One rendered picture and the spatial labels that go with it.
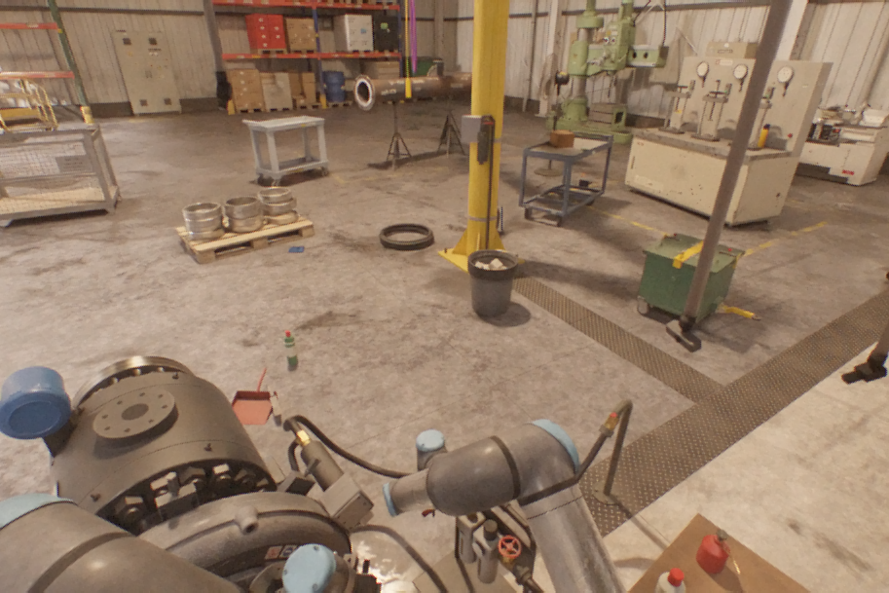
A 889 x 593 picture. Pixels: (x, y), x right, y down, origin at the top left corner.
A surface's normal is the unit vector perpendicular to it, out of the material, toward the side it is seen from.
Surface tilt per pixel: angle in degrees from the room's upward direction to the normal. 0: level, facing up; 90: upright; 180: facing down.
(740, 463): 0
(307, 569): 19
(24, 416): 90
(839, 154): 90
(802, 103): 90
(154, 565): 39
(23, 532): 7
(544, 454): 34
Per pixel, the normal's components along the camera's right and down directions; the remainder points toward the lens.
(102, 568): 0.34, -0.89
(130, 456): -0.11, -0.83
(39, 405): 0.62, 0.38
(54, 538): 0.11, -0.96
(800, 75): -0.93, 0.18
